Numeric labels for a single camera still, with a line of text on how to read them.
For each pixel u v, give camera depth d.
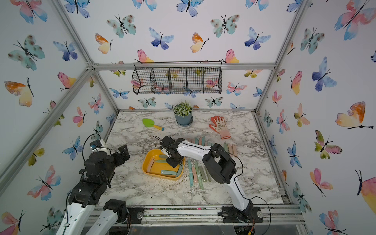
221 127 1.09
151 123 1.15
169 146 0.73
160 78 0.99
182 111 1.00
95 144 0.59
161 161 0.93
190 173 0.88
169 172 0.86
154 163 0.91
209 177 0.86
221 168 0.52
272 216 0.76
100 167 0.51
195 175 0.87
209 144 1.01
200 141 1.02
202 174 0.88
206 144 1.02
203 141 1.01
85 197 0.47
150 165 0.91
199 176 0.87
